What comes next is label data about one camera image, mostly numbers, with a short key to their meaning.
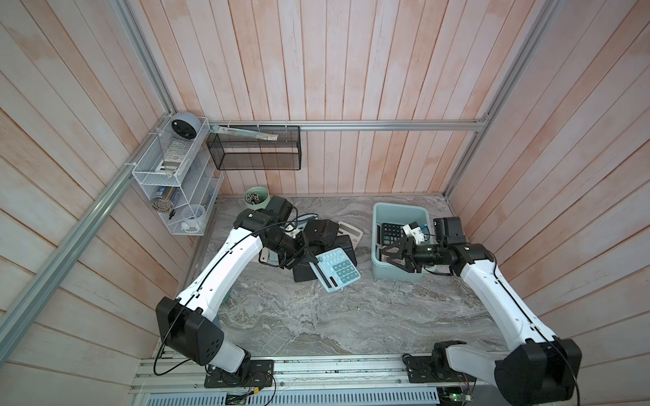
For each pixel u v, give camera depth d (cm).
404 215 98
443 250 60
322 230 99
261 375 73
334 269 72
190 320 40
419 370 73
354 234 103
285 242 62
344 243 98
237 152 107
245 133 92
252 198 95
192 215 83
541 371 39
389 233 101
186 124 80
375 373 75
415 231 74
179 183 71
